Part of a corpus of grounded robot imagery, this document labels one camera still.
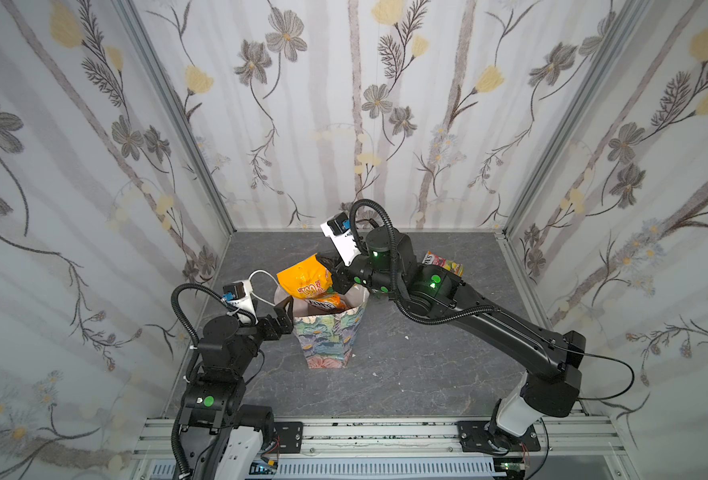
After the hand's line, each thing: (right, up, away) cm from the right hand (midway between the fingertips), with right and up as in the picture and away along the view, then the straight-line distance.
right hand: (316, 246), depth 58 cm
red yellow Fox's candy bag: (0, -14, +22) cm, 27 cm away
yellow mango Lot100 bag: (-3, -7, +6) cm, 10 cm away
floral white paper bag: (+1, -22, +15) cm, 27 cm away
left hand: (-12, -10, +10) cm, 18 cm away
